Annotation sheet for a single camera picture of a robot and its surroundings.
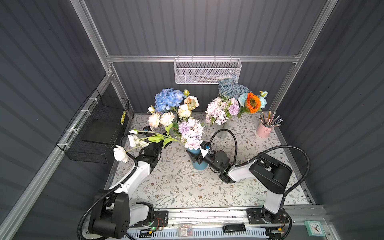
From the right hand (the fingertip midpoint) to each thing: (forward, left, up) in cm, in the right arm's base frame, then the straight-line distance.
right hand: (194, 144), depth 81 cm
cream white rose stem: (+4, +19, +17) cm, 25 cm away
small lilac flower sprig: (-2, +1, +15) cm, 15 cm away
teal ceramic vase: (-6, -1, -13) cm, 15 cm away
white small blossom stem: (-8, +21, +17) cm, 28 cm away
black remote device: (-36, -17, -14) cm, 43 cm away
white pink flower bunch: (+12, -13, +14) cm, 23 cm away
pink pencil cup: (+18, -46, -11) cm, 51 cm away
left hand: (+6, +17, 0) cm, 18 cm away
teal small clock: (-36, -57, -16) cm, 69 cm away
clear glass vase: (+17, -19, -13) cm, 29 cm away
